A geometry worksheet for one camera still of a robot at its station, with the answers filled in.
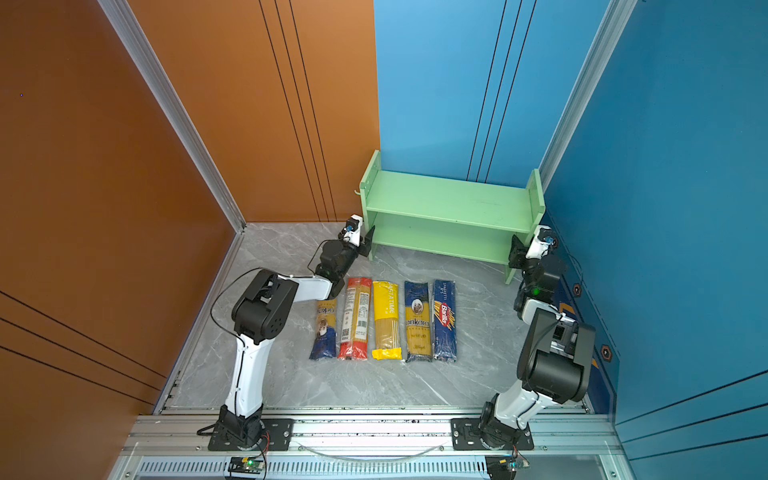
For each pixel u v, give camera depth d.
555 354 0.48
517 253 0.79
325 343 0.85
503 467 0.70
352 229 0.83
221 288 1.04
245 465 0.71
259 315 0.59
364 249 0.91
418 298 0.96
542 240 0.74
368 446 0.73
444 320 0.89
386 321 0.91
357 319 0.91
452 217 0.85
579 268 0.64
